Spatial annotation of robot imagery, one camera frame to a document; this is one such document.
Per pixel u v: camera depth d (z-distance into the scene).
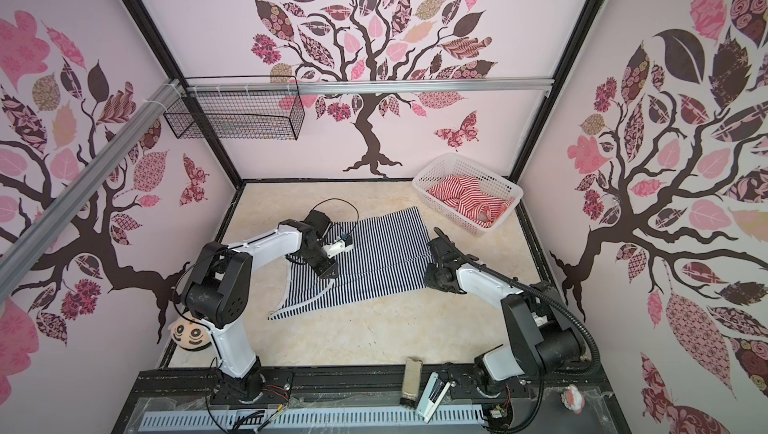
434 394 0.70
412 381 0.72
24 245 0.51
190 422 0.70
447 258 0.72
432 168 1.14
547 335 0.44
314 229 0.74
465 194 1.07
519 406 0.72
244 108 0.95
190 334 0.74
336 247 0.86
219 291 0.50
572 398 0.68
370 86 0.96
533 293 0.45
